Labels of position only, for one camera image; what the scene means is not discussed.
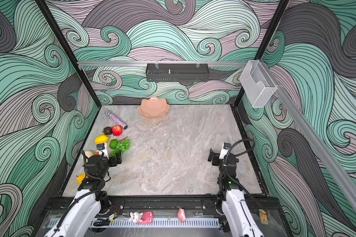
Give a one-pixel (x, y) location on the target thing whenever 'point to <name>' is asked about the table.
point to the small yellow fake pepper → (80, 178)
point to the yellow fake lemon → (101, 139)
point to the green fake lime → (112, 143)
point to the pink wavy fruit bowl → (153, 108)
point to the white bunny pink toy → (143, 218)
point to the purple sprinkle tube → (118, 122)
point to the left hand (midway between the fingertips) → (112, 150)
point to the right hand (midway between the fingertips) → (219, 150)
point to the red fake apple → (117, 130)
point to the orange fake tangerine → (97, 153)
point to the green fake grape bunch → (121, 146)
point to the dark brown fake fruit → (108, 130)
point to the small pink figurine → (181, 215)
